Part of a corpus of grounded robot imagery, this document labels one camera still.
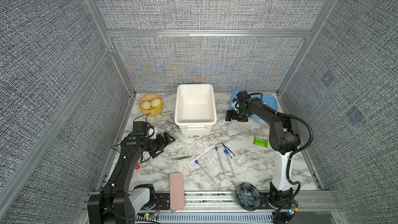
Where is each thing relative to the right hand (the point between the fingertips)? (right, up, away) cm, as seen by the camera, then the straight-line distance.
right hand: (232, 118), depth 101 cm
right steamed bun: (-51, +11, +5) cm, 53 cm away
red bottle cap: (-55, -25, -17) cm, 63 cm away
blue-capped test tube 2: (-12, -17, -11) cm, 23 cm away
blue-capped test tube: (-23, -23, -15) cm, 36 cm away
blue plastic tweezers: (-6, -16, -9) cm, 20 cm away
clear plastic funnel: (+1, -22, -15) cm, 27 cm away
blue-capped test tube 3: (-5, -22, -15) cm, 28 cm away
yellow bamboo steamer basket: (-52, +4, +2) cm, 53 cm away
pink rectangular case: (-33, -31, -24) cm, 51 cm away
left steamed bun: (-58, +9, +4) cm, 59 cm away
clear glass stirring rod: (-15, -16, -10) cm, 24 cm away
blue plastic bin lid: (+31, +12, +14) cm, 36 cm away
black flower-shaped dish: (+2, -36, -26) cm, 44 cm away
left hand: (-37, -12, -20) cm, 44 cm away
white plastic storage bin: (-24, +5, +6) cm, 25 cm away
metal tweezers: (-32, -21, -14) cm, 41 cm away
